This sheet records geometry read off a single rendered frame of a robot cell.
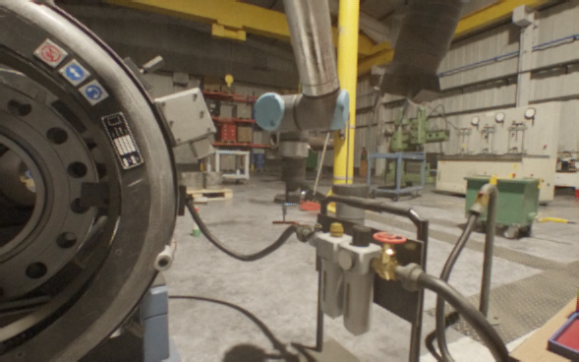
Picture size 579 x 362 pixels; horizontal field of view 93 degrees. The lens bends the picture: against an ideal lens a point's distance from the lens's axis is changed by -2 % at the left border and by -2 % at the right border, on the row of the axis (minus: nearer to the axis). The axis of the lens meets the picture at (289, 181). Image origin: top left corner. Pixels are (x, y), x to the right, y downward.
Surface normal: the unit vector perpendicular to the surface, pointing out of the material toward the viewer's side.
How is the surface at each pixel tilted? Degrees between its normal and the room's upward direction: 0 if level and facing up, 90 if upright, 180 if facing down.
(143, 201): 90
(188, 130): 90
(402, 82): 113
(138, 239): 90
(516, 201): 90
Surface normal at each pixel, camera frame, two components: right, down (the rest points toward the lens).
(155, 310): 0.53, 0.07
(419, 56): 0.07, 0.59
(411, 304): -0.85, 0.02
